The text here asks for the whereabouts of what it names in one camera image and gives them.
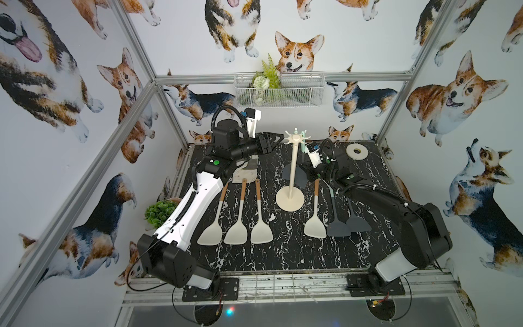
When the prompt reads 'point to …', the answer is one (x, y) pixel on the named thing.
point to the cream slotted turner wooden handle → (314, 227)
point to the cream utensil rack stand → (291, 198)
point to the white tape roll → (361, 156)
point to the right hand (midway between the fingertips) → (299, 161)
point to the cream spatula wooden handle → (238, 234)
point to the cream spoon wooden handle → (214, 235)
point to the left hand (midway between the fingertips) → (283, 135)
